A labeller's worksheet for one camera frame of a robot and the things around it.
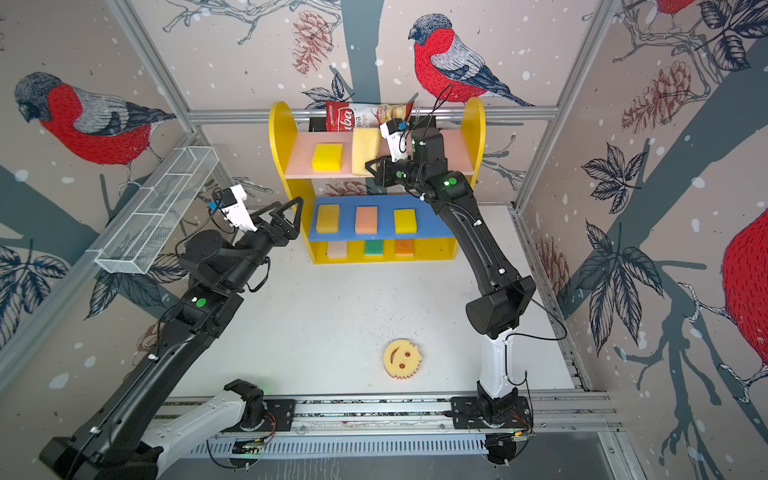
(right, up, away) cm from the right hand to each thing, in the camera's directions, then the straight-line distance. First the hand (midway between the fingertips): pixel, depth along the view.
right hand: (359, 171), depth 73 cm
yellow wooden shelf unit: (+23, -20, +36) cm, 48 cm away
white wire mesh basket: (-55, -9, +6) cm, 56 cm away
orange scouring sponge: (+13, -21, +34) cm, 42 cm away
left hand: (-13, -9, -13) cm, 20 cm away
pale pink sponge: (-11, -21, +30) cm, 39 cm away
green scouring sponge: (+2, -21, +33) cm, 40 cm away
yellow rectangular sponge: (-13, -11, +23) cm, 28 cm away
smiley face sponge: (+11, -50, +7) cm, 51 cm away
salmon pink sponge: (0, -11, +22) cm, 25 cm away
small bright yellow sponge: (+13, -12, +23) cm, 29 cm away
